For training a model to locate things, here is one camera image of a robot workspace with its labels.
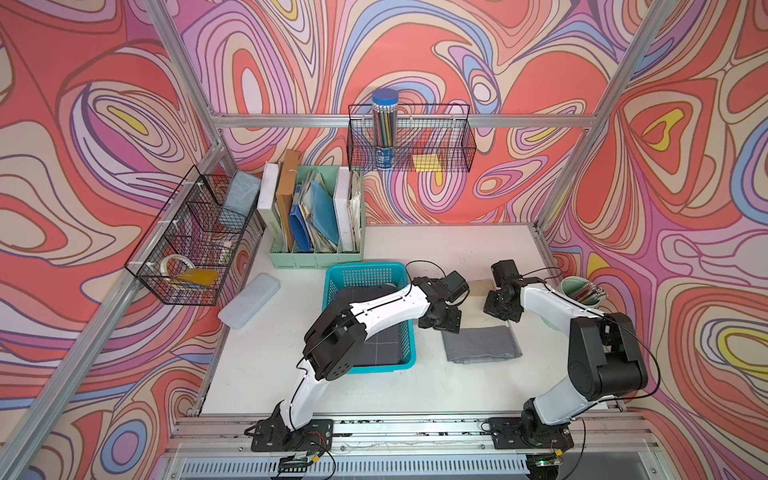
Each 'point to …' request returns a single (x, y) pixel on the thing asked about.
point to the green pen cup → (583, 291)
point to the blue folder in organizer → (324, 216)
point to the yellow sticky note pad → (426, 163)
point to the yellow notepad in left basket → (204, 277)
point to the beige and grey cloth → (482, 337)
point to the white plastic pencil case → (249, 302)
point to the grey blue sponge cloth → (240, 199)
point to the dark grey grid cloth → (384, 346)
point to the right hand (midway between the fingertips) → (497, 317)
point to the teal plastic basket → (339, 276)
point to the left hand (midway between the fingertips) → (452, 328)
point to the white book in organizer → (265, 206)
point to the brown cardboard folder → (286, 193)
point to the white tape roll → (169, 257)
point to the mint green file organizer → (347, 190)
